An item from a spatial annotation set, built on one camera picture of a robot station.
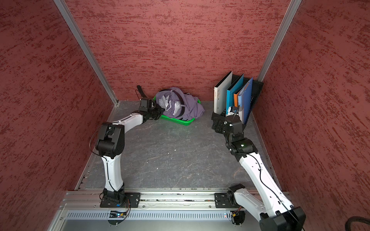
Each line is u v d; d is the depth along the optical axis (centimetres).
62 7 71
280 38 83
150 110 85
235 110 63
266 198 40
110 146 56
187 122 99
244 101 92
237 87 92
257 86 101
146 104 81
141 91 113
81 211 71
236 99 87
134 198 74
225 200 74
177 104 96
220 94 94
